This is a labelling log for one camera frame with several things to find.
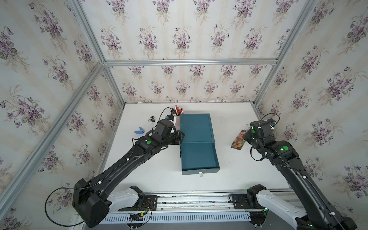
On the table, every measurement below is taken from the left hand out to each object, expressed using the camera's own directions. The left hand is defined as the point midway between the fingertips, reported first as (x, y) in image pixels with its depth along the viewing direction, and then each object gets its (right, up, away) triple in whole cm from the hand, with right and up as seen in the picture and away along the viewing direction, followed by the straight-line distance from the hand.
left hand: (183, 136), depth 75 cm
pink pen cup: (-4, +6, +9) cm, 12 cm away
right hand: (+33, +2, -3) cm, 34 cm away
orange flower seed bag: (+30, -3, 0) cm, 30 cm away
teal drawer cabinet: (+8, +2, 0) cm, 8 cm away
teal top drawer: (+8, -11, -3) cm, 14 cm away
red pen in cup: (-3, +15, +25) cm, 29 cm away
